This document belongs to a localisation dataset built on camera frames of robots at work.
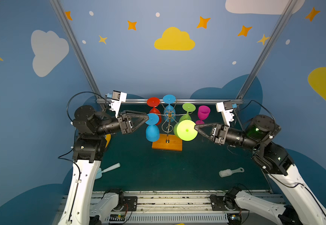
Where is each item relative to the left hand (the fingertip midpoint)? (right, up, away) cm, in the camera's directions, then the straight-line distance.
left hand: (147, 115), depth 51 cm
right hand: (+18, -4, -3) cm, 19 cm away
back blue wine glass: (+9, +10, +29) cm, 32 cm away
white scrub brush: (+47, -34, +34) cm, 67 cm away
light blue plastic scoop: (-33, -34, +33) cm, 58 cm away
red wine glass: (+1, +8, +26) cm, 27 cm away
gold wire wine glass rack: (+10, +2, +23) cm, 25 cm away
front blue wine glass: (0, -7, +23) cm, 24 cm away
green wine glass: (+19, +5, +26) cm, 33 cm away
